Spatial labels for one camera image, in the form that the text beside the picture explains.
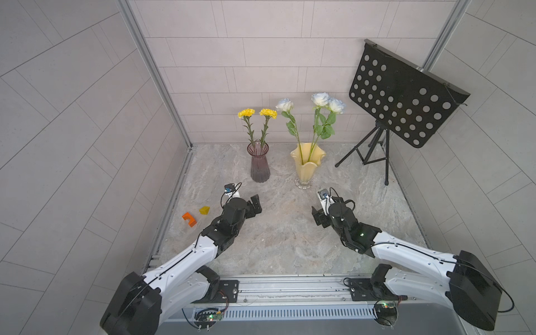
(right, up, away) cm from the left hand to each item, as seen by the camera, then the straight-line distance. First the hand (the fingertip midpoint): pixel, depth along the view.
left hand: (254, 197), depth 84 cm
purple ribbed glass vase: (+1, +11, +9) cm, 14 cm away
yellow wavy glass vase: (+22, +10, +5) cm, 24 cm away
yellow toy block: (-22, -7, +5) cm, 24 cm away
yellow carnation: (+6, +34, +1) cm, 35 cm away
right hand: (+27, -2, 0) cm, 27 cm away
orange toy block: (-26, -11, +2) cm, 28 cm away
